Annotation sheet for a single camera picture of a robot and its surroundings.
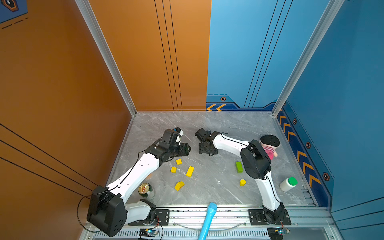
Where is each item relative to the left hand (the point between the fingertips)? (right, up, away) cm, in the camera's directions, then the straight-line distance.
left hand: (187, 147), depth 82 cm
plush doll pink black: (+52, +1, +11) cm, 53 cm away
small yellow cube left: (-9, -15, +7) cm, 19 cm away
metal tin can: (-21, -19, -10) cm, 30 cm away
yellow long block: (+1, -16, +6) cm, 17 cm away
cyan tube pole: (+12, -31, -9) cm, 34 cm away
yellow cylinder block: (+31, -20, 0) cm, 36 cm away
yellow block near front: (-4, -22, 0) cm, 22 cm away
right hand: (+10, -5, +16) cm, 20 cm away
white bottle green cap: (+52, -18, -6) cm, 56 cm away
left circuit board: (-19, -39, -11) cm, 45 cm away
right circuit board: (+43, -39, -12) cm, 60 cm away
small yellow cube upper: (-6, -11, +9) cm, 16 cm away
